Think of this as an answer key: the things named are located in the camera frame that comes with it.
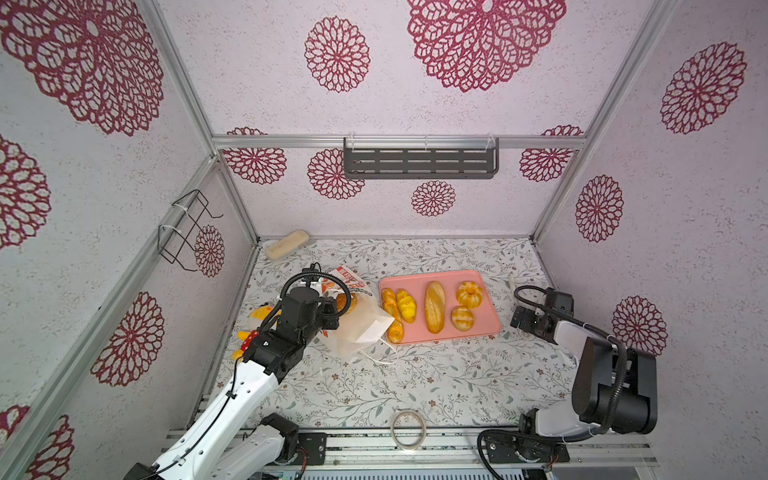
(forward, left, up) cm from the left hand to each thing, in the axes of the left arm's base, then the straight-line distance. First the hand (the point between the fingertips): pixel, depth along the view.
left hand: (332, 305), depth 77 cm
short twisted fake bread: (+10, -21, -17) cm, 29 cm away
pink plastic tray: (+7, -47, -21) cm, 52 cm away
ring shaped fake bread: (+14, -42, -17) cm, 48 cm away
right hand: (+5, -60, -17) cm, 63 cm away
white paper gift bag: (+3, -9, -13) cm, 16 cm away
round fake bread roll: (+5, -38, -17) cm, 42 cm away
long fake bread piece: (+2, -17, -18) cm, 25 cm away
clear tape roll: (-26, -15, -21) cm, 37 cm away
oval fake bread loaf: (+11, -30, -16) cm, 36 cm away
